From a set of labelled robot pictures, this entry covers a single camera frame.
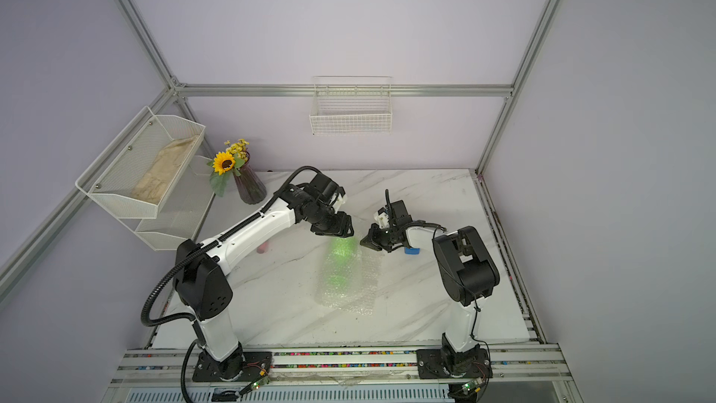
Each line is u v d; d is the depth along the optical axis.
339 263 0.86
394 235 0.78
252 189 1.05
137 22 0.76
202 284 0.46
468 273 0.51
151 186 0.75
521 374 0.74
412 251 0.95
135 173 0.75
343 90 0.91
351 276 0.84
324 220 0.71
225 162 0.91
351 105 1.06
